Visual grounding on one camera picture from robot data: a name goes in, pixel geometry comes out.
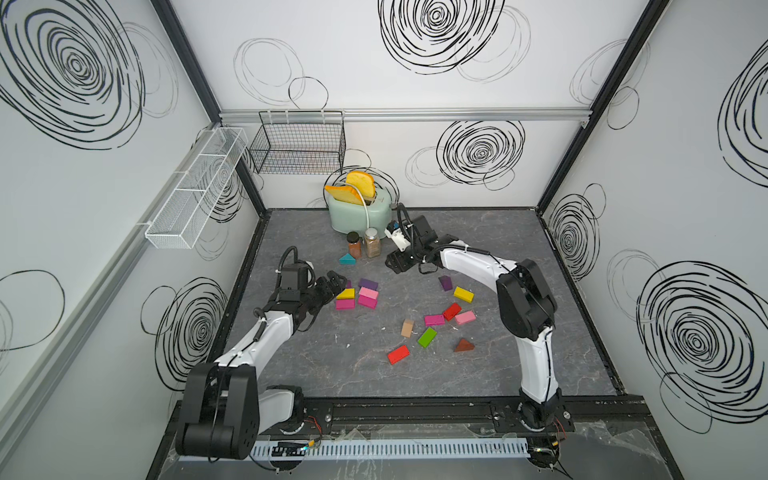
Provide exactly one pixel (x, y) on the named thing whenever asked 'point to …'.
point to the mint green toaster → (346, 217)
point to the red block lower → (399, 355)
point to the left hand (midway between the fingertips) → (337, 286)
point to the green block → (427, 337)
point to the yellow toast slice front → (345, 193)
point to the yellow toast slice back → (363, 181)
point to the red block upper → (452, 311)
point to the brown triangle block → (464, 346)
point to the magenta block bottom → (435, 319)
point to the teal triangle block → (348, 259)
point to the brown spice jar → (354, 246)
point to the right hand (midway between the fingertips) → (391, 254)
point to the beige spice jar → (372, 243)
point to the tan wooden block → (407, 328)
